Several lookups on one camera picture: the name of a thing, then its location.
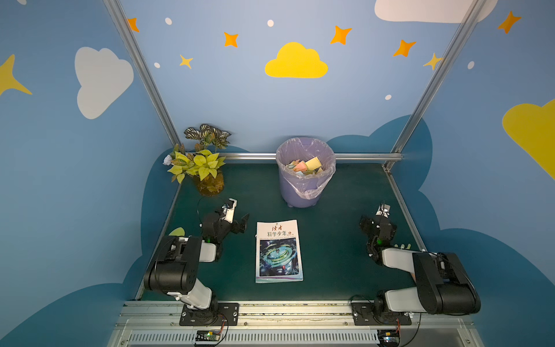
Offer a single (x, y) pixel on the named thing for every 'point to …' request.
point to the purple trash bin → (292, 198)
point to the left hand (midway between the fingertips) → (238, 208)
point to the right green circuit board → (389, 336)
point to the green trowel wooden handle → (178, 232)
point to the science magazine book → (277, 251)
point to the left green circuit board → (207, 335)
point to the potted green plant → (203, 165)
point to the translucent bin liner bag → (309, 186)
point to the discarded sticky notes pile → (309, 166)
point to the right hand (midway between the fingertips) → (380, 216)
